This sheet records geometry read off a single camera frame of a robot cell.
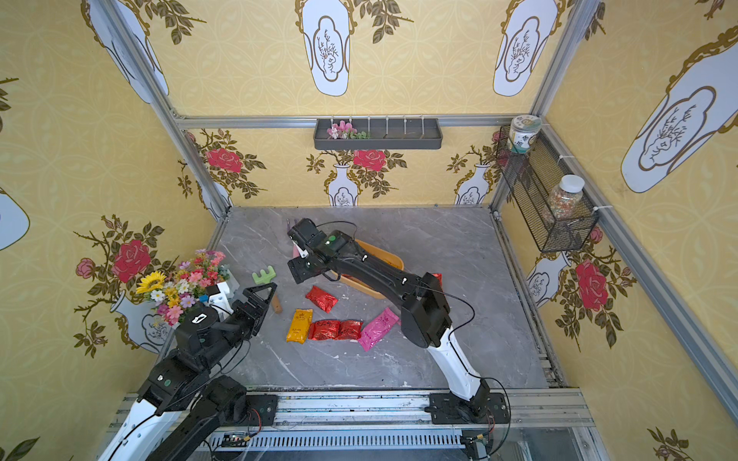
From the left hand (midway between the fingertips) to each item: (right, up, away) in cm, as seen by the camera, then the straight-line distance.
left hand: (265, 292), depth 71 cm
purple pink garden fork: (-2, +8, +35) cm, 36 cm away
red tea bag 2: (+20, -14, +14) cm, 28 cm away
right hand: (+9, +7, +15) cm, 19 cm away
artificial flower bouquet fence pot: (-27, -2, +5) cm, 27 cm away
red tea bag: (+12, -14, +14) cm, 23 cm away
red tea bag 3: (+10, -6, +21) cm, 24 cm away
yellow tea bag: (+5, -14, +14) cm, 20 cm away
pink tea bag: (+29, -14, +14) cm, 35 cm away
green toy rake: (-11, -1, +29) cm, 31 cm away
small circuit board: (-8, -38, +2) cm, 39 cm away
